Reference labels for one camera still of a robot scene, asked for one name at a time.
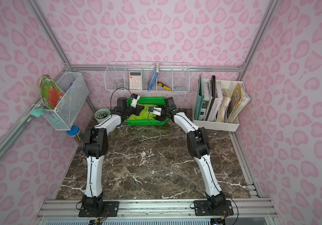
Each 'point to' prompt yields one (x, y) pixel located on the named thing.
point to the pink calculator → (135, 80)
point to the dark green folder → (199, 97)
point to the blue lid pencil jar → (75, 133)
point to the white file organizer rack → (216, 103)
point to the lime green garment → (145, 114)
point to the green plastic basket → (156, 101)
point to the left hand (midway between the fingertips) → (142, 105)
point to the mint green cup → (100, 114)
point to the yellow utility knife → (164, 86)
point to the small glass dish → (120, 85)
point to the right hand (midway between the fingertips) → (154, 110)
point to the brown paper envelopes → (240, 98)
